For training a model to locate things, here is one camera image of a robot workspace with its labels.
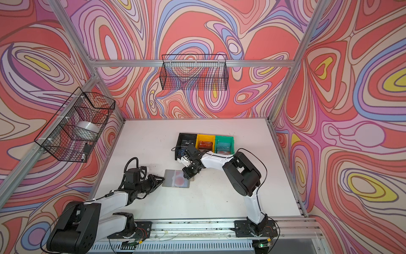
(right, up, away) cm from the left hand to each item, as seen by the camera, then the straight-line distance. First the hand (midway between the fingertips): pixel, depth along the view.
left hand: (165, 178), depth 88 cm
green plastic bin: (+36, +18, +14) cm, 42 cm away
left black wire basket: (-36, +27, -19) cm, 49 cm away
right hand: (+12, -1, +3) cm, 13 cm away
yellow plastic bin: (+23, +23, +10) cm, 34 cm away
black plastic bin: (+8, +21, +17) cm, 29 cm away
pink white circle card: (+8, -1, +1) cm, 8 cm away
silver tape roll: (-32, +27, -18) cm, 45 cm away
